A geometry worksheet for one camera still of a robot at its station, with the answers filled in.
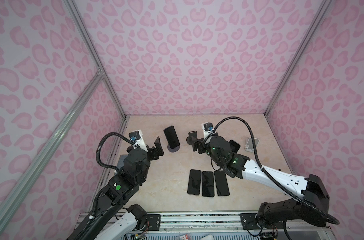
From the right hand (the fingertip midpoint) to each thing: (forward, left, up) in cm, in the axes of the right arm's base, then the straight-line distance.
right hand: (198, 133), depth 74 cm
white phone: (-14, -14, -28) cm, 35 cm away
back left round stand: (+7, +15, -27) cm, 32 cm away
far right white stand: (+9, -34, -26) cm, 44 cm away
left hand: (-7, +21, +5) cm, 23 cm away
